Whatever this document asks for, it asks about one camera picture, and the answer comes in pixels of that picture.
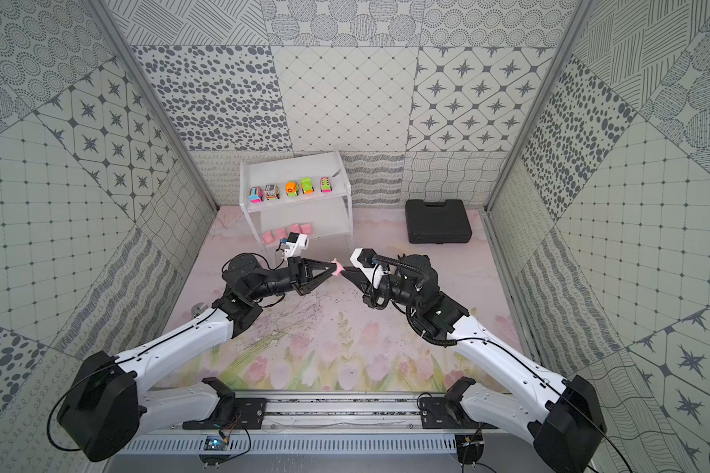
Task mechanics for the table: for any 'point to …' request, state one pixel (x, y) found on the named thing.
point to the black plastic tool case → (437, 223)
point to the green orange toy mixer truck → (292, 189)
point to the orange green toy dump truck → (307, 185)
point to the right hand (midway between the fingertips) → (345, 272)
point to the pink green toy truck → (325, 187)
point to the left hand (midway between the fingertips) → (339, 279)
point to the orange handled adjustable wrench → (197, 308)
